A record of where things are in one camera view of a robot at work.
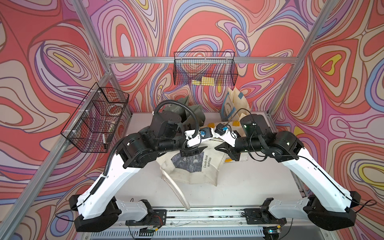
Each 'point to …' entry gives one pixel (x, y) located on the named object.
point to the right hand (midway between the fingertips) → (219, 150)
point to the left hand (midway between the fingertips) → (204, 136)
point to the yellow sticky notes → (205, 81)
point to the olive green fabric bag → (187, 119)
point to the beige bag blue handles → (234, 104)
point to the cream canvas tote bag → (205, 169)
